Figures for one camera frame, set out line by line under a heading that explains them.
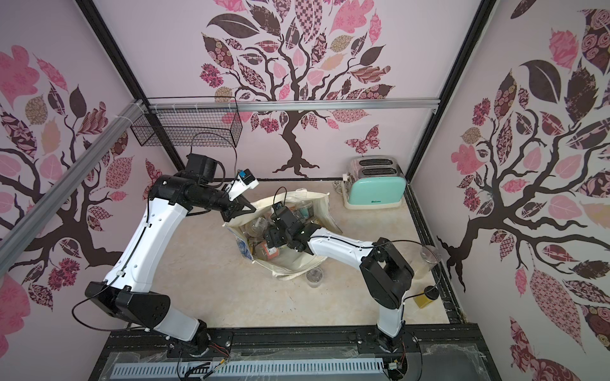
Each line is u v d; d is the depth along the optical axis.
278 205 0.76
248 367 0.70
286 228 0.66
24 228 0.52
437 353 0.72
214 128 0.80
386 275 0.47
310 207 0.92
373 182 0.98
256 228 0.85
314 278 0.82
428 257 0.77
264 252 0.80
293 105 0.92
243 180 0.61
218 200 0.60
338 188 1.14
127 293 0.40
